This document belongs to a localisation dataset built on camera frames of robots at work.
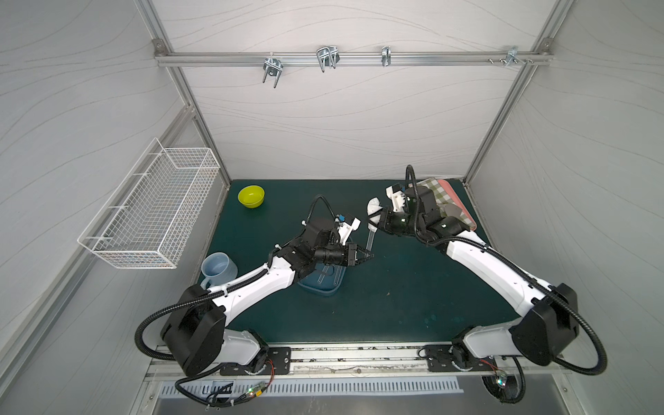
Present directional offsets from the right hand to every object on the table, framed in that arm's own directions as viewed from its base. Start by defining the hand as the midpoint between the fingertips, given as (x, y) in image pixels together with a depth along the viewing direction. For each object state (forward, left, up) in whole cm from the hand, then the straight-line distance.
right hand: (366, 218), depth 77 cm
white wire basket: (-6, +59, +8) cm, 60 cm away
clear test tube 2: (-19, +11, 0) cm, 22 cm away
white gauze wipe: (+3, -2, +3) cm, 5 cm away
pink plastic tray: (+28, -42, -24) cm, 56 cm away
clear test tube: (-6, -1, -2) cm, 7 cm away
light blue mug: (-8, +52, -22) cm, 57 cm away
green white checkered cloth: (+24, -37, -23) cm, 50 cm away
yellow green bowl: (+25, +49, -21) cm, 59 cm away
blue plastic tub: (-11, +13, -24) cm, 29 cm away
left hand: (-12, -2, -4) cm, 12 cm away
